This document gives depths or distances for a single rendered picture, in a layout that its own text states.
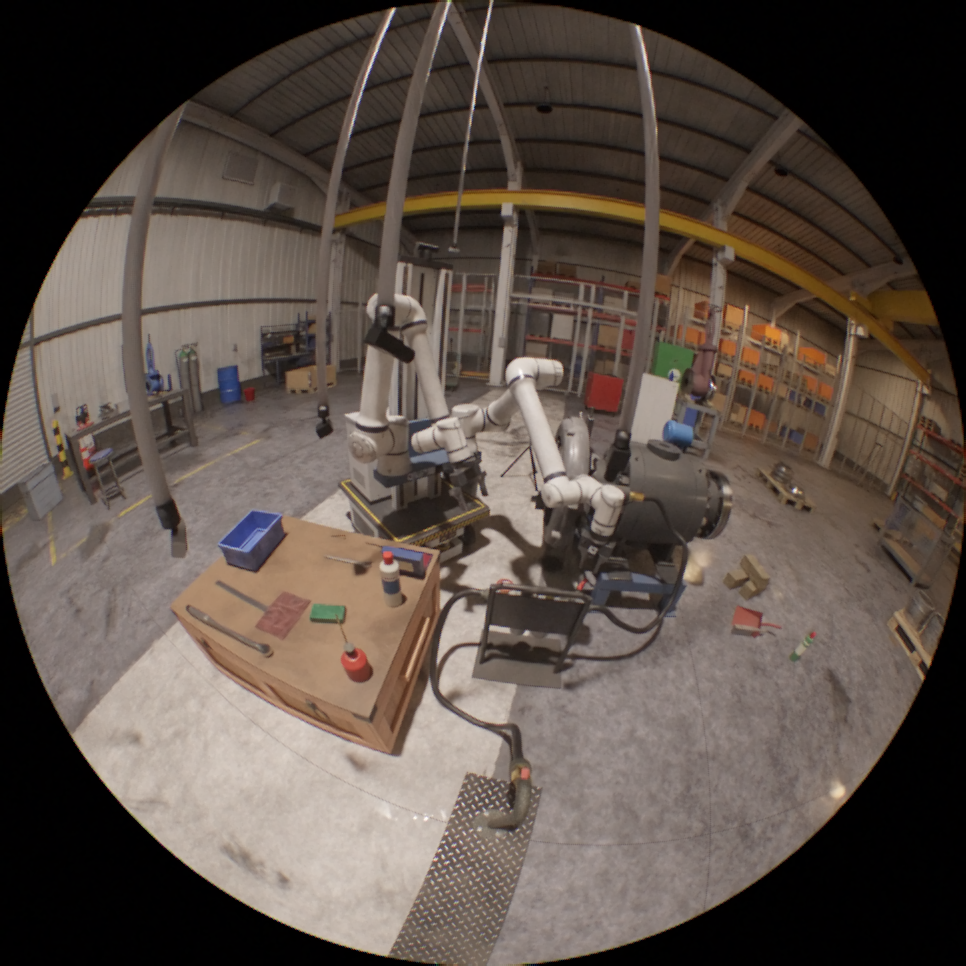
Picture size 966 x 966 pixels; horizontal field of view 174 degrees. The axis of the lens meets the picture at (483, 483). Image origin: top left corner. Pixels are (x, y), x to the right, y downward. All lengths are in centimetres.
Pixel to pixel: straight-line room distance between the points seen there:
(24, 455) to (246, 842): 756
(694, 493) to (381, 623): 162
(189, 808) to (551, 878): 137
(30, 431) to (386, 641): 786
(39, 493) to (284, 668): 518
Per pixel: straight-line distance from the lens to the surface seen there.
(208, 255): 951
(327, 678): 106
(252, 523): 171
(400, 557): 122
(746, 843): 186
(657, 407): 560
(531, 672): 159
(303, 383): 803
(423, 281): 183
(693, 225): 1007
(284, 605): 126
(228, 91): 1049
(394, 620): 115
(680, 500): 180
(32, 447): 819
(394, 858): 138
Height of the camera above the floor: 136
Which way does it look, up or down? 26 degrees down
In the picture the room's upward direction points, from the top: 5 degrees clockwise
